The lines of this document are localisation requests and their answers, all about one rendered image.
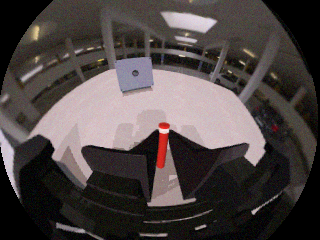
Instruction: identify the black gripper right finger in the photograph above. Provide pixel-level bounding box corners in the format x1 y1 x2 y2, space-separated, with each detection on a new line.
168 131 251 200

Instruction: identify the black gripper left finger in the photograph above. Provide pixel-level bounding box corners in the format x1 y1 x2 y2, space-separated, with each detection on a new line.
81 129 160 203

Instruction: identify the red peg with white band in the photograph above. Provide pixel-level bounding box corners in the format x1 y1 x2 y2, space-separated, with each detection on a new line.
157 123 171 168

